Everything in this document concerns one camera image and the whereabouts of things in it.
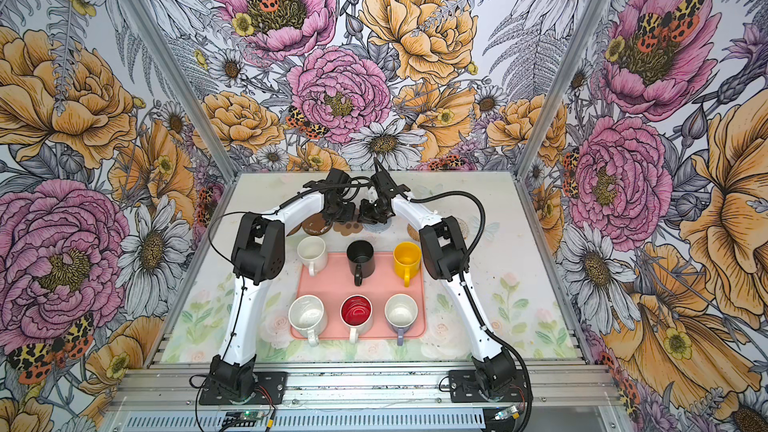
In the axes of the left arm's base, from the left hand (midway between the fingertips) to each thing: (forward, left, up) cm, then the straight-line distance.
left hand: (346, 224), depth 105 cm
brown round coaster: (-21, +7, +27) cm, 35 cm away
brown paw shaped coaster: (-1, -1, -1) cm, 1 cm away
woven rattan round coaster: (-3, -23, -1) cm, 23 cm away
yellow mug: (-15, -21, +2) cm, 25 cm away
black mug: (-16, -6, +3) cm, 18 cm away
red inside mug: (-31, -5, +1) cm, 31 cm away
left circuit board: (-55, +20, -1) cm, 58 cm away
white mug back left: (-14, +9, +4) cm, 17 cm away
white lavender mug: (-31, -18, 0) cm, 36 cm away
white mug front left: (-32, +8, 0) cm, 33 cm away
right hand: (-1, -5, +1) cm, 5 cm away
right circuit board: (-55, -42, -1) cm, 69 cm away
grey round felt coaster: (-2, -11, 0) cm, 11 cm away
